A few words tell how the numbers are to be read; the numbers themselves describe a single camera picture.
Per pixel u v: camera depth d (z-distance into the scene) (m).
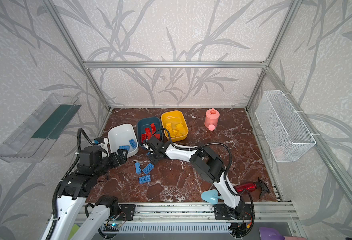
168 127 1.03
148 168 0.87
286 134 0.62
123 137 1.02
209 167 0.52
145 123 1.10
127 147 0.96
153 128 1.02
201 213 0.75
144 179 0.84
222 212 0.74
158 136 0.96
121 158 0.64
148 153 0.93
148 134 1.02
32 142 0.64
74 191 0.45
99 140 0.62
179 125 1.05
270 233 0.68
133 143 0.97
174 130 1.02
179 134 1.02
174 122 1.09
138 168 0.87
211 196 0.79
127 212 0.73
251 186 0.80
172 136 1.01
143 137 1.02
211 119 1.02
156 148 0.72
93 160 0.52
